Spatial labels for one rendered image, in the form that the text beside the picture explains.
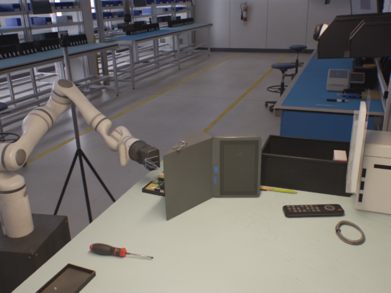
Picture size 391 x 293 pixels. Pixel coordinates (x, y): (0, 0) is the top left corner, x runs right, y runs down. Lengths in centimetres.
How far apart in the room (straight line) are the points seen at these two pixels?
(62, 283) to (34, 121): 69
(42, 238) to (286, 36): 1136
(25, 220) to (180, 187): 59
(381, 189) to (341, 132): 146
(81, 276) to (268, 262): 45
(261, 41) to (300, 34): 117
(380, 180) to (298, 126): 151
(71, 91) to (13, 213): 52
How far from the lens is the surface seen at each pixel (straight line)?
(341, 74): 318
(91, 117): 160
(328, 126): 268
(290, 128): 271
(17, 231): 151
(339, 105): 275
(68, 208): 347
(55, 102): 171
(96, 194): 363
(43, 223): 157
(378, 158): 122
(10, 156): 138
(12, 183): 144
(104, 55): 794
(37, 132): 149
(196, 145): 116
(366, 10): 223
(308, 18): 1228
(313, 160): 131
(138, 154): 139
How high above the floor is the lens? 161
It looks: 20 degrees down
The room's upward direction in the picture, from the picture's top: 2 degrees counter-clockwise
